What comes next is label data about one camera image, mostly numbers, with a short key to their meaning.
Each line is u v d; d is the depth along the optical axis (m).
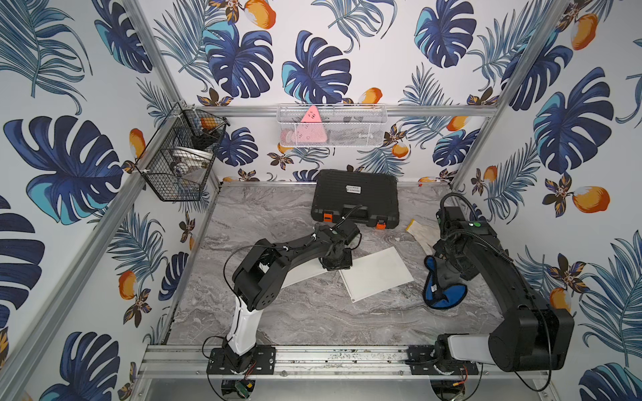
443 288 0.84
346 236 0.73
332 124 0.93
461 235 0.57
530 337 0.40
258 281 0.51
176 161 0.83
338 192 1.10
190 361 0.76
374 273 0.93
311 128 0.91
